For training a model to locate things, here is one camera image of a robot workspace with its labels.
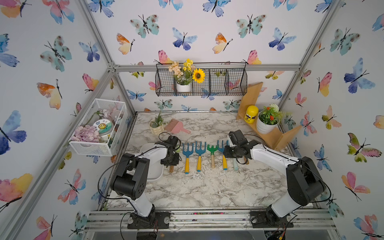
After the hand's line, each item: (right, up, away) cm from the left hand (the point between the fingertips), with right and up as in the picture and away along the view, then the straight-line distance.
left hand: (175, 160), depth 94 cm
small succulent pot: (-14, +22, +9) cm, 27 cm away
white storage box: (-2, +10, -35) cm, 36 cm away
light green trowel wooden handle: (+45, -1, -1) cm, 45 cm away
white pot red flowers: (+55, +26, -7) cm, 62 cm away
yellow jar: (+50, +31, +4) cm, 59 cm away
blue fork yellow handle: (+15, +5, +5) cm, 17 cm away
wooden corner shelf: (+61, +13, -2) cm, 63 cm away
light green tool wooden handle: (-2, -3, -4) cm, 5 cm away
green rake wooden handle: (+24, +6, +4) cm, 25 cm away
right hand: (+31, +7, -4) cm, 32 cm away
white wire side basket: (-30, +30, -15) cm, 45 cm away
